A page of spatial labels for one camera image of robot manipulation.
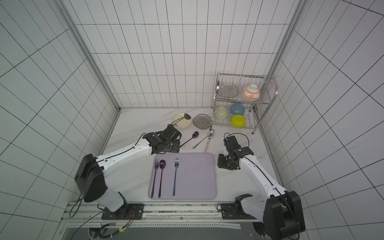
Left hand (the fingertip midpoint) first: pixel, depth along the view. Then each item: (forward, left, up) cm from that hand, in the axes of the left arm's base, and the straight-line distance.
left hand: (170, 149), depth 84 cm
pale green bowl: (+30, -33, -2) cm, 45 cm away
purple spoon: (-5, +6, -10) cm, 12 cm away
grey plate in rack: (+33, -35, +16) cm, 51 cm away
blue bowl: (+35, -46, -2) cm, 58 cm away
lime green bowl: (+23, -44, -3) cm, 50 cm away
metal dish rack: (+23, -42, +17) cm, 50 cm away
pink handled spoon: (+13, -24, -11) cm, 29 cm away
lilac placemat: (-12, -8, -10) cm, 17 cm away
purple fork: (-5, +9, -10) cm, 15 cm away
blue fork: (-4, -3, -11) cm, 12 cm away
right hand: (-6, -26, -5) cm, 27 cm away
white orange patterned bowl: (+27, -47, +20) cm, 58 cm away
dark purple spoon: (+17, -14, -11) cm, 24 cm away
